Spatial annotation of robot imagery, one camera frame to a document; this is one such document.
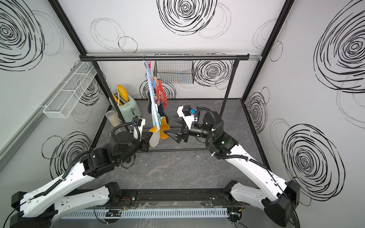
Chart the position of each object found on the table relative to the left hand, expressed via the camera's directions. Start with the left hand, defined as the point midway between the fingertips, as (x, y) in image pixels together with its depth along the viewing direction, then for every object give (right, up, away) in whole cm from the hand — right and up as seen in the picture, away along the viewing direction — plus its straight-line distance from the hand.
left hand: (152, 133), depth 66 cm
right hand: (+8, +4, -9) cm, 13 cm away
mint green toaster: (-23, +11, +29) cm, 39 cm away
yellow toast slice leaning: (-31, +18, +30) cm, 47 cm away
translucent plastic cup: (-34, +6, +31) cm, 46 cm away
